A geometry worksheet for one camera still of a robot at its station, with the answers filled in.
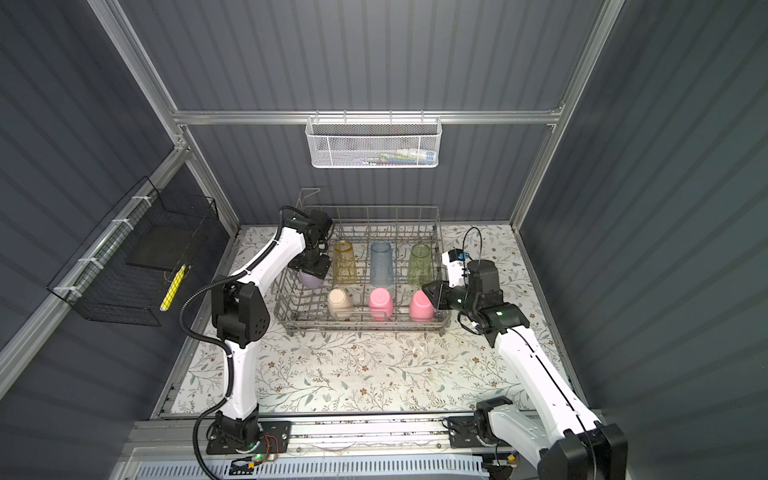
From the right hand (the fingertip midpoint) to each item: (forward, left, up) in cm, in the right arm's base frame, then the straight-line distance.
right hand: (431, 287), depth 77 cm
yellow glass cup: (+13, +26, -10) cm, 30 cm away
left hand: (+12, +35, -10) cm, 38 cm away
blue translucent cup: (+14, +14, -8) cm, 21 cm away
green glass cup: (+15, +1, -13) cm, 20 cm away
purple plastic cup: (+8, +35, -10) cm, 38 cm away
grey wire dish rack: (+4, +40, -20) cm, 45 cm away
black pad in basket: (+6, +68, +9) cm, 69 cm away
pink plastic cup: (-1, +2, -9) cm, 9 cm away
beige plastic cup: (-1, +25, -9) cm, 27 cm away
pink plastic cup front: (0, +13, -9) cm, 16 cm away
